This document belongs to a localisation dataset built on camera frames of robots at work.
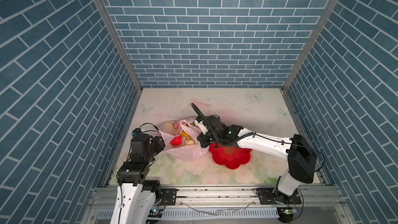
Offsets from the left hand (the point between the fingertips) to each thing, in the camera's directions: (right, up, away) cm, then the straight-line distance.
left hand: (162, 138), depth 75 cm
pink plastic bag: (+7, -4, +15) cm, 18 cm away
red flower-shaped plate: (+36, -14, +12) cm, 40 cm away
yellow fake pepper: (+10, +2, +2) cm, 10 cm away
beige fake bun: (+13, -4, +10) cm, 17 cm away
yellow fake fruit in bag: (-2, +3, +18) cm, 18 cm away
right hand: (+16, 0, +4) cm, 16 cm away
